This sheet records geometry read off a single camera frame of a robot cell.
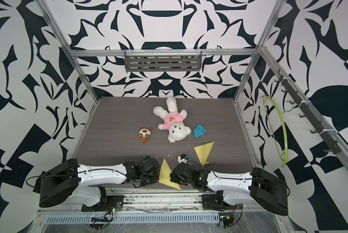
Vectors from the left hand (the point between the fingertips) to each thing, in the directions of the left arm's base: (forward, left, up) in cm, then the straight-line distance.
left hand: (162, 177), depth 81 cm
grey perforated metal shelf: (+62, -2, +33) cm, 70 cm away
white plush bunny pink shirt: (+32, -8, +7) cm, 34 cm away
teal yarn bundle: (+28, -24, +1) cm, 37 cm away
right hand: (0, -3, +2) cm, 4 cm away
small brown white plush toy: (+28, +12, +2) cm, 30 cm away
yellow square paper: (+13, -25, +3) cm, 28 cm away
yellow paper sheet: (0, -1, +1) cm, 2 cm away
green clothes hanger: (+15, -56, +32) cm, 67 cm away
